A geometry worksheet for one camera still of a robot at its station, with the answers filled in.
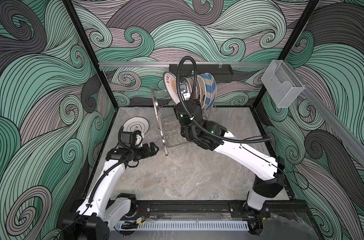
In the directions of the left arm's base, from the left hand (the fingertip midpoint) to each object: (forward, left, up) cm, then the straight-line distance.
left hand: (152, 149), depth 79 cm
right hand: (+8, -18, +31) cm, 36 cm away
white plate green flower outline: (+28, +17, -14) cm, 36 cm away
